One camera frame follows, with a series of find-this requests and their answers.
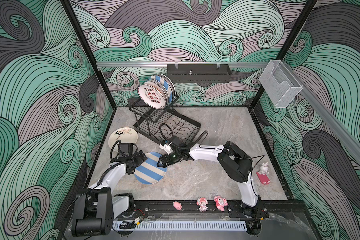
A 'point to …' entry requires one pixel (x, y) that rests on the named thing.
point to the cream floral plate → (126, 135)
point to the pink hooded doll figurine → (202, 202)
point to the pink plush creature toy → (220, 202)
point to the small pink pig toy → (177, 205)
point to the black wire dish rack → (164, 124)
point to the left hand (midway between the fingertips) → (141, 159)
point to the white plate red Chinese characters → (151, 96)
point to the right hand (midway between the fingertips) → (161, 163)
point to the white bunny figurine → (263, 168)
